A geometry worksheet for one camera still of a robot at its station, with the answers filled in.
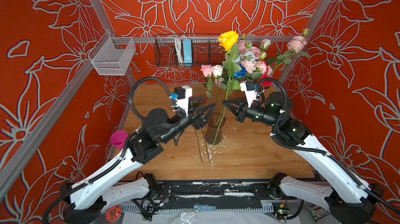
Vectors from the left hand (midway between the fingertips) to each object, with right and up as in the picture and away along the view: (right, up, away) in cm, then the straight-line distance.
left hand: (208, 99), depth 52 cm
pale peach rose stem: (-2, -32, +33) cm, 46 cm away
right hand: (+6, -1, +6) cm, 8 cm away
